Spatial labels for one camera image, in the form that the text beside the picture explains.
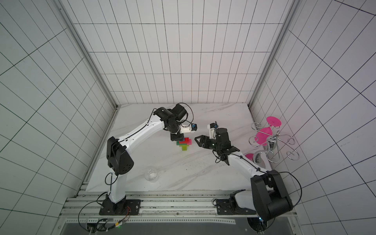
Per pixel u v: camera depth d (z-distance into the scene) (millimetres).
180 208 742
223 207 726
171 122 609
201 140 759
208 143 754
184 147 921
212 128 779
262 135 684
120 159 527
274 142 670
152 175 833
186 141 859
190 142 870
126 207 722
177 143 876
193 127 727
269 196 411
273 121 742
